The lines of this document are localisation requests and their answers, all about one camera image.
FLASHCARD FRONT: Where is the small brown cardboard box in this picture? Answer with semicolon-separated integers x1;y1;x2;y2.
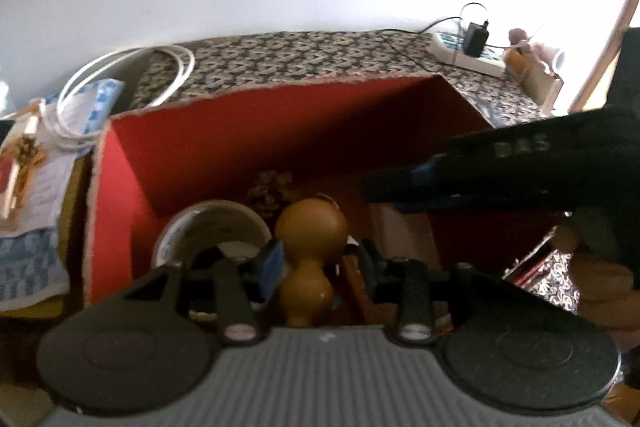
505;49;565;110

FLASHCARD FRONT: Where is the printed paper sheet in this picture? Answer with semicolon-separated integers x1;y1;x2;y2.
20;147;76;235

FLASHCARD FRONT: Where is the pine cone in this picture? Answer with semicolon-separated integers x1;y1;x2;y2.
244;169;301;222

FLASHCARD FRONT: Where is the white coiled cable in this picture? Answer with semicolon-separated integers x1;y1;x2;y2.
39;46;196;150

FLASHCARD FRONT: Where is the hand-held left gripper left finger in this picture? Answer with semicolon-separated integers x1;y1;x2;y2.
120;239;285;348

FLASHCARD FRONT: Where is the small blue white packet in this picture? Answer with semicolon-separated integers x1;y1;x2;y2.
47;78;125;135

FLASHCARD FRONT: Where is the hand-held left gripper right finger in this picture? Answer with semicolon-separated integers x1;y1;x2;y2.
357;238;506;345

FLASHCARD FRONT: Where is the white tube roll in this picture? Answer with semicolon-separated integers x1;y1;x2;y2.
542;47;567;72

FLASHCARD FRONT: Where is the large blue white patterned cloth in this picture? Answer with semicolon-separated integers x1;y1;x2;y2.
0;227;71;312

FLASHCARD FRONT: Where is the pink plush toy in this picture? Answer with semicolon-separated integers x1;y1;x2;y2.
507;28;546;62

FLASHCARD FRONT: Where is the brown gourd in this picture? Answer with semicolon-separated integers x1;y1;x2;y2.
274;198;349;327

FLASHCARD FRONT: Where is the clear tape roll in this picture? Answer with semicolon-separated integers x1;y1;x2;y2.
151;201;273;313

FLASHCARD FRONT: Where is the white power strip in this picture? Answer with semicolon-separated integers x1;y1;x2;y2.
431;32;507;76

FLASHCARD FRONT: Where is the black charger cable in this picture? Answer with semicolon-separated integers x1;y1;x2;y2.
390;2;501;68

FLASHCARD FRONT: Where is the red cardboard box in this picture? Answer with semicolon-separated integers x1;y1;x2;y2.
82;74;558;328

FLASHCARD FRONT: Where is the black charger adapter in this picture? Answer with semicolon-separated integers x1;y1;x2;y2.
464;21;491;58

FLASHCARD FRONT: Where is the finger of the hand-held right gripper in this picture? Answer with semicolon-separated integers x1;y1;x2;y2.
412;108;608;196
357;172;606;214

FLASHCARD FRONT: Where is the wooden picture frame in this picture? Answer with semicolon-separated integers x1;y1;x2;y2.
0;99;51;228

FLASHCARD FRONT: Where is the person's right hand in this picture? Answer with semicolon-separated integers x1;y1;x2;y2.
554;224;626;308

